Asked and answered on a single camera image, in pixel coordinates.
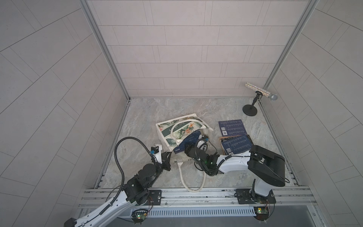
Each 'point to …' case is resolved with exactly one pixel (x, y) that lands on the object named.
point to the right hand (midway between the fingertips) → (185, 147)
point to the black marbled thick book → (223, 139)
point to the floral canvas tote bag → (171, 130)
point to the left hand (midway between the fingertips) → (174, 151)
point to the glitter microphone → (273, 97)
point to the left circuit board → (139, 215)
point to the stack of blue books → (190, 140)
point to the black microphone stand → (251, 110)
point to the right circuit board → (262, 213)
